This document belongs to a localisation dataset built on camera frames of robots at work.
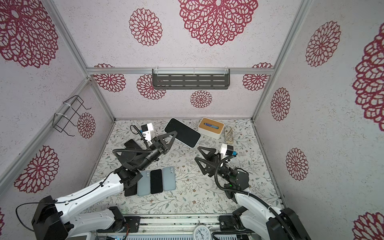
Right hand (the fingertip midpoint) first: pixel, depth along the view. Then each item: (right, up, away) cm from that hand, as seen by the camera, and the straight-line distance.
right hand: (198, 155), depth 60 cm
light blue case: (-16, -18, +30) cm, 39 cm away
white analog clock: (+2, -37, +9) cm, 38 cm away
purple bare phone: (-23, -20, +28) cm, 42 cm away
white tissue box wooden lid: (+11, +12, +50) cm, 53 cm away
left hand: (-8, +8, +2) cm, 12 cm away
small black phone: (-45, +1, +46) cm, 65 cm away
